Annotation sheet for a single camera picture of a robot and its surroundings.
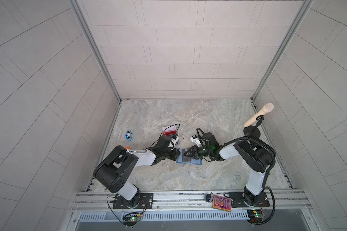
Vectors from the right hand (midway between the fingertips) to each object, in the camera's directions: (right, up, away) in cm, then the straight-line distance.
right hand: (185, 157), depth 85 cm
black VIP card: (-1, -1, 0) cm, 1 cm away
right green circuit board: (+35, -22, -17) cm, 45 cm away
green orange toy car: (-36, +4, +5) cm, 37 cm away
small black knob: (+11, -15, -15) cm, 23 cm away
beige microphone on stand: (+44, +17, +9) cm, 48 cm away
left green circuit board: (-24, -22, -20) cm, 38 cm away
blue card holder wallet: (+5, -2, -1) cm, 6 cm away
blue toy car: (-38, +11, +9) cm, 40 cm away
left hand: (-2, +2, +4) cm, 5 cm away
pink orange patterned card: (+17, -17, -15) cm, 29 cm away
